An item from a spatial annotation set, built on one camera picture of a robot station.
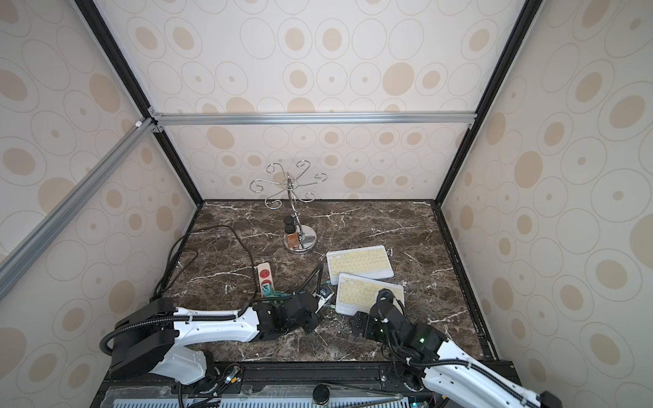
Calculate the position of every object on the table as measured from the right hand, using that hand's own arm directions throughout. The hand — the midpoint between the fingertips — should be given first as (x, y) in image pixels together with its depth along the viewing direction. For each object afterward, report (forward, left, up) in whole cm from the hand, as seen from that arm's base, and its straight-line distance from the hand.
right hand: (366, 323), depth 79 cm
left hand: (+3, +12, +2) cm, 13 cm away
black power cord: (+22, +73, -3) cm, 76 cm away
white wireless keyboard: (+25, -2, -5) cm, 26 cm away
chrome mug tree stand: (+34, +23, -1) cm, 41 cm away
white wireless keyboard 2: (+11, +3, -1) cm, 11 cm away
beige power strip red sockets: (+16, +37, -1) cm, 40 cm away
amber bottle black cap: (+30, +28, +5) cm, 41 cm away
